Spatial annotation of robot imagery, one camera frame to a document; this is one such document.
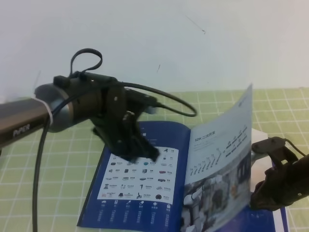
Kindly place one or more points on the robot catalogue book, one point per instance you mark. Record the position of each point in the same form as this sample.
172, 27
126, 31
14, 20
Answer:
200, 181

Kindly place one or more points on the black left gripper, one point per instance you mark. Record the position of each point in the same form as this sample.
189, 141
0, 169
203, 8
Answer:
113, 109

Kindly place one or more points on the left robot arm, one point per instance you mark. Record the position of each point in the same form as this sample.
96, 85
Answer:
48, 106

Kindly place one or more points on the green checked tablecloth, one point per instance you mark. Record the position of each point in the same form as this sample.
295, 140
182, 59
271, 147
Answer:
70, 157

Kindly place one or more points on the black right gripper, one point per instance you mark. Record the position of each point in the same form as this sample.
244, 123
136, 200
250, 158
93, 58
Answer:
282, 186

